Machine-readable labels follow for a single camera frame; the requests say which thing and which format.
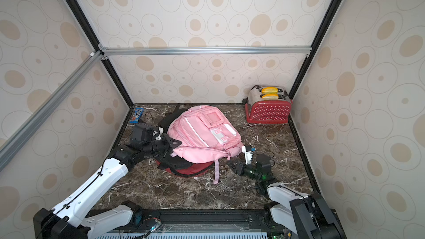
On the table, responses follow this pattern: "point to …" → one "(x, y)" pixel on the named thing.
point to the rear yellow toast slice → (269, 90)
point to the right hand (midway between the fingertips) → (228, 165)
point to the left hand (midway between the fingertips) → (185, 141)
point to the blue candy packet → (135, 117)
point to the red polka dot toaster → (260, 110)
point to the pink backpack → (207, 134)
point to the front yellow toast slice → (270, 96)
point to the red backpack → (195, 170)
